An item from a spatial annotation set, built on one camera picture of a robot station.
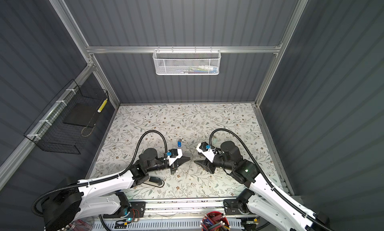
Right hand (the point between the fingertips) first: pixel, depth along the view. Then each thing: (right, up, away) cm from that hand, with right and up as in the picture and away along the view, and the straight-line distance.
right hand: (199, 157), depth 71 cm
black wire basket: (-66, +13, -6) cm, 67 cm away
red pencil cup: (+6, -25, -8) cm, 27 cm away
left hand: (-4, 0, +1) cm, 5 cm away
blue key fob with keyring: (-13, +2, +28) cm, 31 cm away
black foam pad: (-63, +21, +8) cm, 67 cm away
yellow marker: (-53, +26, +11) cm, 60 cm away
